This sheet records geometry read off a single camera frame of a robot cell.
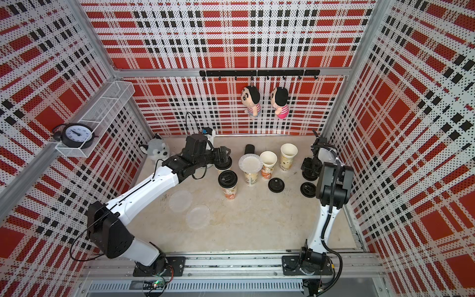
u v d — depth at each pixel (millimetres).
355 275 768
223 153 718
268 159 924
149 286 717
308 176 1005
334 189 513
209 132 709
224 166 853
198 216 884
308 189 955
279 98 934
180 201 925
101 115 799
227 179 804
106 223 410
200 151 620
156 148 890
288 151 963
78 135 643
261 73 890
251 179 908
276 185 982
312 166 905
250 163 868
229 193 851
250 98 908
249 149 1135
